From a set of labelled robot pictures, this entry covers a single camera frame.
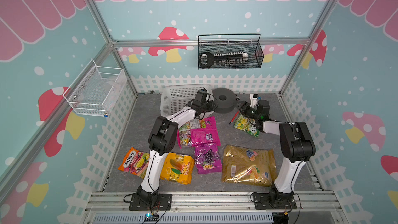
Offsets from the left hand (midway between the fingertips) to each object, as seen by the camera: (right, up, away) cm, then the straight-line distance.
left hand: (214, 107), depth 101 cm
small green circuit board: (-32, -53, -29) cm, 68 cm away
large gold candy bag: (+17, -31, -20) cm, 41 cm away
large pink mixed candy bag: (-7, -15, -5) cm, 17 cm away
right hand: (+12, +2, -5) cm, 14 cm away
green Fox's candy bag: (+21, -12, -2) cm, 24 cm away
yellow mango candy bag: (-21, -32, -22) cm, 44 cm away
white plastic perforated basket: (-29, +8, +15) cm, 33 cm away
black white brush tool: (-5, +27, -12) cm, 30 cm away
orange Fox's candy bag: (-45, -31, -16) cm, 57 cm away
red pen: (+15, -6, +6) cm, 17 cm away
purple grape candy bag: (-5, -28, -18) cm, 34 cm away
